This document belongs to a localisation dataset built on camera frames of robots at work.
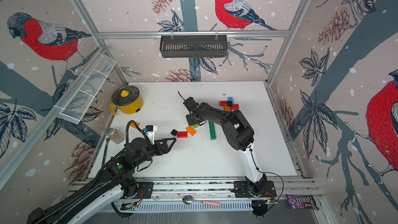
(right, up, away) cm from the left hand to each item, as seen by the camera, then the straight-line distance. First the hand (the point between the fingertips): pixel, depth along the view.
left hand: (173, 138), depth 76 cm
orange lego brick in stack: (+7, 0, +16) cm, 18 cm away
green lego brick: (+21, 0, +17) cm, 27 cm away
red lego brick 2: (+37, +14, +27) cm, 48 cm away
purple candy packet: (+58, -27, -7) cm, 64 cm away
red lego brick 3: (+2, -2, +16) cm, 16 cm away
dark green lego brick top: (+20, +2, +20) cm, 28 cm away
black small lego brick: (+33, +16, +28) cm, 46 cm away
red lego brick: (+29, +16, +28) cm, 43 cm away
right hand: (+8, +6, +23) cm, 25 cm away
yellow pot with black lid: (-37, +19, +26) cm, 49 cm away
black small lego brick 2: (-3, -1, +16) cm, 17 cm away
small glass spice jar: (-34, -1, +9) cm, 35 cm away
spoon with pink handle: (+8, -28, -4) cm, 30 cm away
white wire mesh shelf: (-52, +29, +14) cm, 61 cm away
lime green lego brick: (+10, +2, +18) cm, 21 cm away
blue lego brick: (+34, +19, +31) cm, 50 cm away
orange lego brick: (+31, +13, +25) cm, 42 cm away
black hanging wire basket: (+8, +57, +30) cm, 65 cm away
